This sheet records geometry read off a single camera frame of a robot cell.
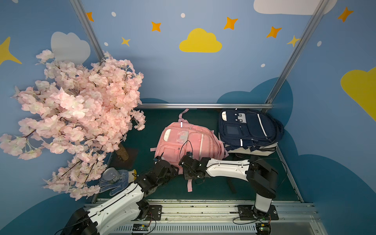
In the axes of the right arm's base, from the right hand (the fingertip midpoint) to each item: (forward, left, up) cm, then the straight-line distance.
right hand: (187, 172), depth 86 cm
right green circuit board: (-24, -41, -6) cm, 48 cm away
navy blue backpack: (+32, -43, +5) cm, 54 cm away
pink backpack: (+21, +9, +2) cm, 23 cm away
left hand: (0, +5, +4) cm, 7 cm away
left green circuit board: (-28, +21, -3) cm, 35 cm away
